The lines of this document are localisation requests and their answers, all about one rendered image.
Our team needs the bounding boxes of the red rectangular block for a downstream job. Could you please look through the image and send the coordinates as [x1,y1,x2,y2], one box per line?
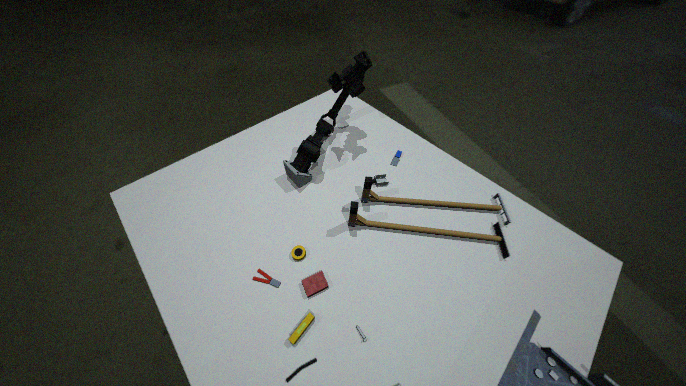
[302,271,329,298]

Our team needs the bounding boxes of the black bent rod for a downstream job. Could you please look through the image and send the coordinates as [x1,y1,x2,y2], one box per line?
[286,358,317,383]

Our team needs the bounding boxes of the red-handled pliers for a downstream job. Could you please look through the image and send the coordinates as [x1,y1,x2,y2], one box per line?
[253,269,281,287]

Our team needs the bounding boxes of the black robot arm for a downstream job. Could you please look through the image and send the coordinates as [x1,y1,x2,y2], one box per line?
[290,69,367,173]

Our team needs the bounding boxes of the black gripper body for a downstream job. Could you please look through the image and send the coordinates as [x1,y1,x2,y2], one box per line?
[327,50,372,93]

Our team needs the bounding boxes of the yellow tape roll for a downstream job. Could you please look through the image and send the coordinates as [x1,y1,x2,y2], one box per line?
[291,245,306,261]

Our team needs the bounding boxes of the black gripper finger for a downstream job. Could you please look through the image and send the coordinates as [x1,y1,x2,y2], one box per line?
[354,53,368,70]
[330,72,343,89]

